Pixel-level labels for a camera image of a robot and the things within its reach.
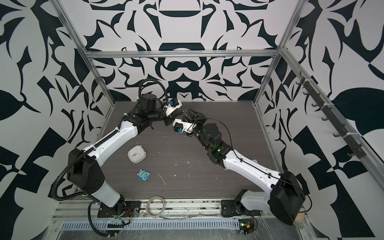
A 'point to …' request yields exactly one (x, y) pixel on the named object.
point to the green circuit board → (246, 225)
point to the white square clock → (137, 154)
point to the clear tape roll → (147, 208)
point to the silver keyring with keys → (185, 112)
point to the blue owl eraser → (143, 175)
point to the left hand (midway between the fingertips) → (182, 107)
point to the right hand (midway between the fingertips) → (190, 108)
